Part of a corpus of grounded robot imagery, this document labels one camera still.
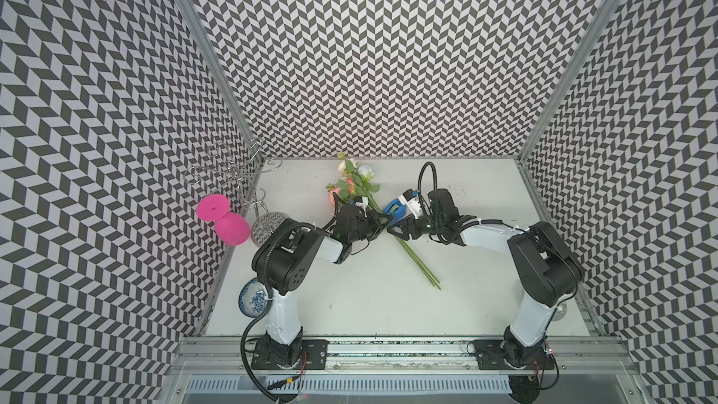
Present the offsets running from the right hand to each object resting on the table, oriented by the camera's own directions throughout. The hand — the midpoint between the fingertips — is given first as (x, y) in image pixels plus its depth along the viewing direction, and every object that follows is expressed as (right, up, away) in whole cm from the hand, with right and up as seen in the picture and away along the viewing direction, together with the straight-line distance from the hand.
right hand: (393, 230), depth 89 cm
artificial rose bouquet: (-12, +16, +7) cm, 22 cm away
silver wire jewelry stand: (-60, +22, +21) cm, 67 cm away
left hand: (+1, +3, +2) cm, 4 cm away
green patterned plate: (+29, -9, -37) cm, 48 cm away
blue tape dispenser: (+2, +6, +7) cm, 9 cm away
